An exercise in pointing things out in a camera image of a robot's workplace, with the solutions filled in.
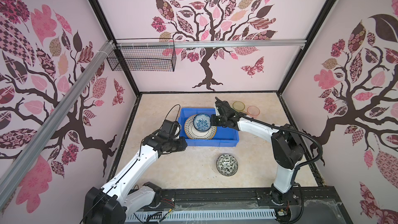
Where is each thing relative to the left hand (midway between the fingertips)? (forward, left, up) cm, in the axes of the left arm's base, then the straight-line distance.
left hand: (185, 147), depth 79 cm
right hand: (+19, -13, -1) cm, 24 cm away
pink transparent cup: (+28, -43, -5) cm, 51 cm away
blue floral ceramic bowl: (+19, -9, -5) cm, 21 cm away
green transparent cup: (+34, -34, -7) cm, 49 cm away
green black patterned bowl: (-6, -23, -11) cm, 26 cm away
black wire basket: (+52, +19, +22) cm, 60 cm away
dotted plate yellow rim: (+14, -2, -9) cm, 16 cm away
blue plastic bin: (+11, -22, -9) cm, 27 cm away
